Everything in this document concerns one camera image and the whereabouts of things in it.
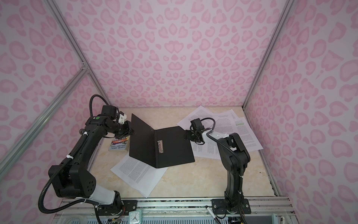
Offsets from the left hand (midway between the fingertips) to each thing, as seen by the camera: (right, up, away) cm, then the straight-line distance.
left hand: (135, 129), depth 82 cm
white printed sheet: (+4, -30, +2) cm, 30 cm away
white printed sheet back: (+42, +11, +36) cm, 57 cm away
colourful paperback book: (-14, -11, +14) cm, 23 cm away
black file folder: (+12, -14, +14) cm, 23 cm away
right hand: (+32, -5, +17) cm, 36 cm away
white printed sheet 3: (+66, +10, +33) cm, 75 cm away
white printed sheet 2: (+45, -15, +14) cm, 50 cm away
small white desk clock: (+5, -43, -13) cm, 45 cm away
